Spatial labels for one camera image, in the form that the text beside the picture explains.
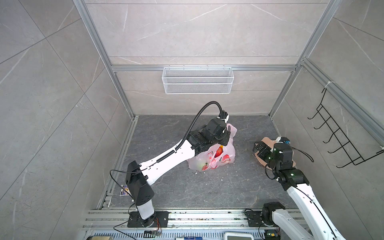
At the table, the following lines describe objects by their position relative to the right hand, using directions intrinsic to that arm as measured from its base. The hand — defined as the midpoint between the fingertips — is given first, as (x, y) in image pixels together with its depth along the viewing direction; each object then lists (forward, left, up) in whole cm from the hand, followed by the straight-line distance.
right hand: (259, 145), depth 78 cm
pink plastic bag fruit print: (-3, +28, -11) cm, 31 cm away
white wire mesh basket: (+48, +32, +10) cm, 58 cm away
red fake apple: (-2, +22, -3) cm, 22 cm away
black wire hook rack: (-9, -32, +10) cm, 35 cm away
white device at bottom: (-38, +16, -15) cm, 44 cm away
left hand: (+3, +18, +10) cm, 21 cm away
